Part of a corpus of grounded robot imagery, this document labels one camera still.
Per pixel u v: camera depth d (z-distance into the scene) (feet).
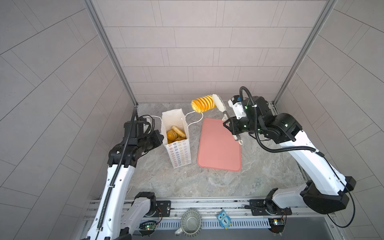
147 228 2.12
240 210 2.33
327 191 1.25
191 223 2.20
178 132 2.71
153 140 1.94
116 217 1.21
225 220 2.20
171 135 2.71
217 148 2.99
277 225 2.23
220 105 2.06
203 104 2.02
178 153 2.35
